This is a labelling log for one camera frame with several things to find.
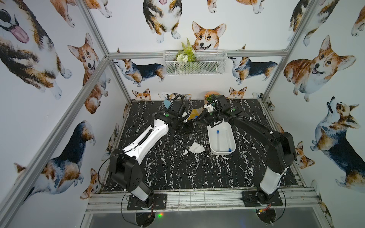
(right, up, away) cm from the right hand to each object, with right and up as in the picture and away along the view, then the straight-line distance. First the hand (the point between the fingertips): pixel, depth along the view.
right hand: (191, 120), depth 79 cm
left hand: (+3, -5, -1) cm, 6 cm away
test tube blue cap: (+18, -9, +21) cm, 30 cm away
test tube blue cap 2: (+24, -20, +12) cm, 34 cm away
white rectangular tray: (+20, -13, +19) cm, 31 cm away
